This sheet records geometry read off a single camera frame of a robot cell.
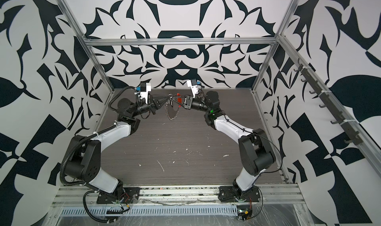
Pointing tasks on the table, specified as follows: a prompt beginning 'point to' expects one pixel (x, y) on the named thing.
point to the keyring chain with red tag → (179, 98)
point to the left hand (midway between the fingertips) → (170, 94)
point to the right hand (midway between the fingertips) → (173, 100)
